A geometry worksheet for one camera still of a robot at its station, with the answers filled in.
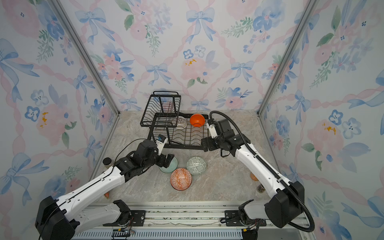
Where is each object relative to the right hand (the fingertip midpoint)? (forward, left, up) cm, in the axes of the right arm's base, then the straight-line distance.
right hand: (209, 140), depth 80 cm
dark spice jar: (-20, -27, -15) cm, 37 cm away
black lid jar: (-8, +57, -10) cm, 58 cm away
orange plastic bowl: (+28, +7, -15) cm, 32 cm away
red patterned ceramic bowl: (-15, +15, -17) cm, 28 cm away
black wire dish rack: (+31, +32, -15) cm, 47 cm away
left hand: (-6, +22, -2) cm, 23 cm away
